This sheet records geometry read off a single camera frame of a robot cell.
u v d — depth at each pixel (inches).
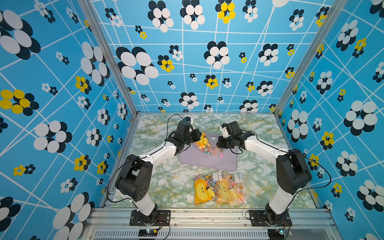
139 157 19.4
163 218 28.5
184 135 27.3
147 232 28.4
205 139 35.1
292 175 18.7
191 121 32.4
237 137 27.7
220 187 31.7
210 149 37.5
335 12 27.3
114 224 28.8
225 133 32.5
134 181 17.9
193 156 37.9
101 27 30.1
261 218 28.4
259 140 23.8
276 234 27.3
